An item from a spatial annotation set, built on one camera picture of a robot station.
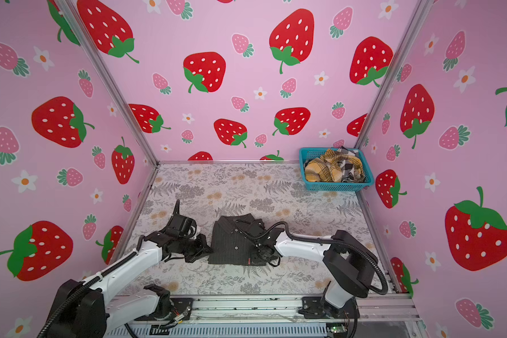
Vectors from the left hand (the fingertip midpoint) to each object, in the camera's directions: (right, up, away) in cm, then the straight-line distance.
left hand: (215, 249), depth 82 cm
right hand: (+15, -4, +3) cm, 16 cm away
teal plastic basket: (+45, +43, +32) cm, 70 cm away
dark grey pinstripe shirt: (+5, +1, +4) cm, 7 cm away
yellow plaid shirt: (+53, +34, +23) cm, 67 cm away
